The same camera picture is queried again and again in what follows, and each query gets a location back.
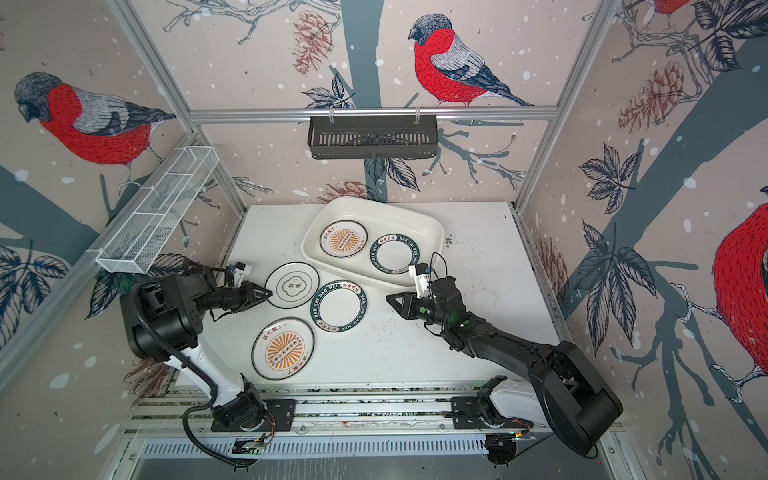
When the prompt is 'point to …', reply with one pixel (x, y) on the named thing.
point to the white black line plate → (292, 284)
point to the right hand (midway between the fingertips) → (387, 302)
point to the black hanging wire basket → (372, 136)
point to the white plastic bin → (377, 239)
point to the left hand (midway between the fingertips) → (264, 295)
